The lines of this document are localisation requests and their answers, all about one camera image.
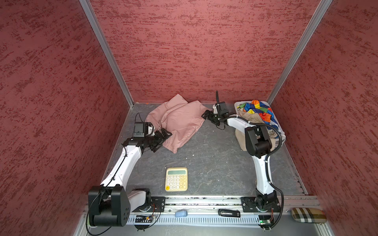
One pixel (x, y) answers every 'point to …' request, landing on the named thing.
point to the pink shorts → (180, 118)
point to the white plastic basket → (283, 138)
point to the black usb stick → (229, 213)
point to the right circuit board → (265, 220)
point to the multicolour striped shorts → (266, 113)
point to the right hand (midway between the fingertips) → (205, 119)
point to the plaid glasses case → (309, 215)
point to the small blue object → (180, 213)
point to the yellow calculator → (176, 179)
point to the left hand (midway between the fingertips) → (168, 141)
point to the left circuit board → (143, 219)
